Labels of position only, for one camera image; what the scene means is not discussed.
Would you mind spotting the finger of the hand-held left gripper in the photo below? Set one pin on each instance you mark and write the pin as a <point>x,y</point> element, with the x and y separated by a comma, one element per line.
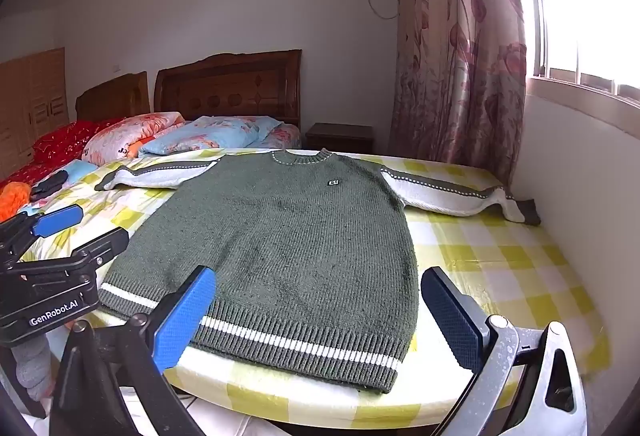
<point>102,246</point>
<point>56,218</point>

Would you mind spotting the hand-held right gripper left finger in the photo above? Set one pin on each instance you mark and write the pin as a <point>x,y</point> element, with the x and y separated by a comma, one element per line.
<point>184,321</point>

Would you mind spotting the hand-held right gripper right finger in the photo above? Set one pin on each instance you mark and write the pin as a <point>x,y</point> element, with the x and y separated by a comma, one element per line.
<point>450,321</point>

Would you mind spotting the green knit sweater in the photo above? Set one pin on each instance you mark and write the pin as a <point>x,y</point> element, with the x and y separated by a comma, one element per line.
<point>300,241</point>

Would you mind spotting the person's left forearm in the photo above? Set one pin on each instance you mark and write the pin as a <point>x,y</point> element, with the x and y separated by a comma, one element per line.
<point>31,366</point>

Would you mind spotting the black item on bed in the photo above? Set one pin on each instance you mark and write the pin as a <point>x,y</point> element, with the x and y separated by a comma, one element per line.
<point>49,185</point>

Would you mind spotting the orange cloth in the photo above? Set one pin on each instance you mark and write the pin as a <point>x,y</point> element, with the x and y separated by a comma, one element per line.
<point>12,201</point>

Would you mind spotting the yellow checked bedsheet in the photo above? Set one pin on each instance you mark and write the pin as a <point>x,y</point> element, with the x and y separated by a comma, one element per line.
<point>500,266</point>

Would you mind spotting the red patterned blanket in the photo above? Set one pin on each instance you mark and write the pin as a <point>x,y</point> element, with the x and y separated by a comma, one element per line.
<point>60,143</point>

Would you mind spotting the orange floral pillow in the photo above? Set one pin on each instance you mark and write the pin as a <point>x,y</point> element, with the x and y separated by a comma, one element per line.
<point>125,135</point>

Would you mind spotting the light wooden wardrobe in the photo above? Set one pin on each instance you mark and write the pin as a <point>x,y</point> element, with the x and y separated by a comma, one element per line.
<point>30,110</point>

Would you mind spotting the small wooden headboard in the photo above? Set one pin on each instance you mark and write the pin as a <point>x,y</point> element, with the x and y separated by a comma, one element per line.
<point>112,98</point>

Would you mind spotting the blue floral pillow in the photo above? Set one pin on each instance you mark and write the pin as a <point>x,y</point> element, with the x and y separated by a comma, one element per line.
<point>210,133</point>

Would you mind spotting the large wooden headboard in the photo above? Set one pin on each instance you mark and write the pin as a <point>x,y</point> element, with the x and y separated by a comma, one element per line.
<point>230,85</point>

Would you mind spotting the dark wooden nightstand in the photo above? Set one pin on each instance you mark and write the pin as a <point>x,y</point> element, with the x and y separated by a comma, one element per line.
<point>340,138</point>

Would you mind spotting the pink floral curtain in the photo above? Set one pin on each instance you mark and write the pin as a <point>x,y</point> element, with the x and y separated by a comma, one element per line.
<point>450,55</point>

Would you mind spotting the window with bars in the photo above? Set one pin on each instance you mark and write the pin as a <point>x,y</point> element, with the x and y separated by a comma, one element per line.
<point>580,5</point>

